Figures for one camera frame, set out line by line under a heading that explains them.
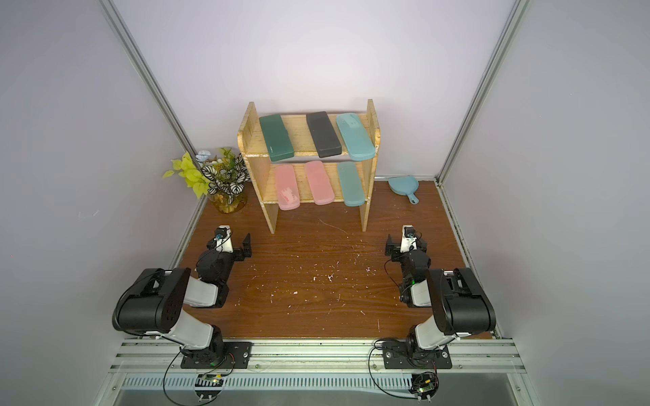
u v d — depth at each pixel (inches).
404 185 46.5
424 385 27.4
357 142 27.4
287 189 34.3
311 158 27.8
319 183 35.5
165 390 24.3
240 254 32.8
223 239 30.3
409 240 30.6
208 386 28.4
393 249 32.3
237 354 28.7
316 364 28.6
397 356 28.5
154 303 18.0
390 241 34.1
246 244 33.5
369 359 28.1
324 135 28.6
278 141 28.6
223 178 35.5
